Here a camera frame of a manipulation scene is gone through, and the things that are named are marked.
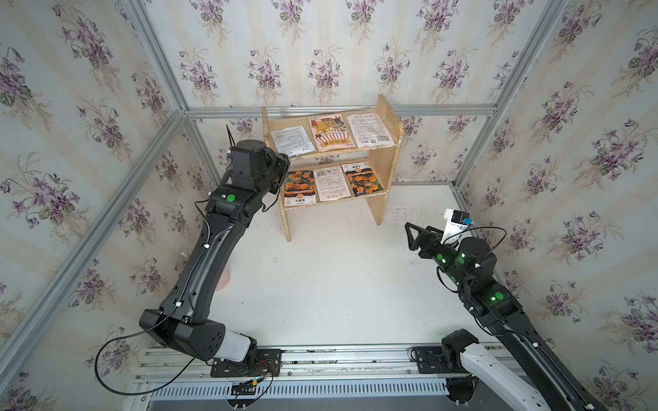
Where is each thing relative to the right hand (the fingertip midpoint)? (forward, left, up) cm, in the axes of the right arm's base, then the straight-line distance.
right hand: (419, 226), depth 70 cm
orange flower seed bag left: (+22, +36, -8) cm, 43 cm away
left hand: (+12, +35, +15) cm, 40 cm away
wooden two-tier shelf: (+50, +24, -15) cm, 58 cm away
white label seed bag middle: (+24, +25, -8) cm, 36 cm away
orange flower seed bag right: (+26, +13, -7) cm, 30 cm away
